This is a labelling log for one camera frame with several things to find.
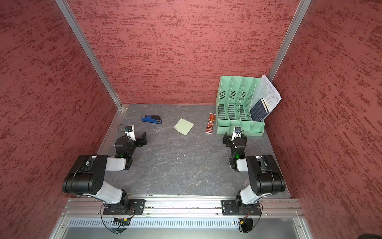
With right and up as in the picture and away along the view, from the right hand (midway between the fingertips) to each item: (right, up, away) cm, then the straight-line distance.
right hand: (233, 134), depth 94 cm
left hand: (-61, 0, 0) cm, 61 cm away
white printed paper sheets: (+23, +28, +1) cm, 37 cm away
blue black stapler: (-56, +10, +13) cm, 59 cm away
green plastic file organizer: (+7, +21, +27) cm, 35 cm away
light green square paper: (-33, +4, +13) cm, 36 cm away
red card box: (-12, +10, +16) cm, 22 cm away
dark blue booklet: (+20, +16, +5) cm, 26 cm away
